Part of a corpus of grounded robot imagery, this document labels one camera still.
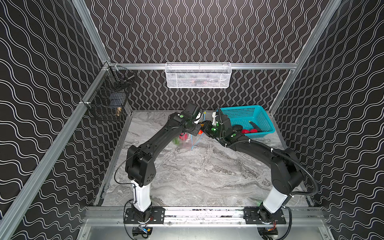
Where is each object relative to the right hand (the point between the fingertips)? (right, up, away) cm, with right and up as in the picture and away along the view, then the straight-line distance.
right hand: (198, 125), depth 86 cm
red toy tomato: (-10, -7, +17) cm, 21 cm away
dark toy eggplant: (+28, -1, +19) cm, 34 cm away
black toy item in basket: (+43, -3, +19) cm, 48 cm away
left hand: (+1, -2, -1) cm, 2 cm away
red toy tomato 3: (+39, -3, +17) cm, 43 cm away
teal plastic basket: (+46, +8, +25) cm, 52 cm away
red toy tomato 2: (+33, -4, +18) cm, 38 cm away
